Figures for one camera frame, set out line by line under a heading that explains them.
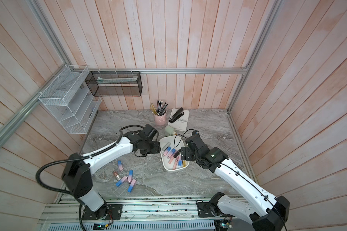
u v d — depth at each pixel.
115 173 0.86
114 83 1.02
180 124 1.11
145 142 0.64
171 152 0.95
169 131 0.98
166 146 0.98
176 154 0.93
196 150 0.54
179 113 1.14
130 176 0.85
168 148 0.98
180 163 0.90
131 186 0.81
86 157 0.46
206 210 0.73
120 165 0.88
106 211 0.69
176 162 0.90
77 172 0.48
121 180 0.83
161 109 1.07
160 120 1.04
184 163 0.90
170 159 0.92
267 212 0.38
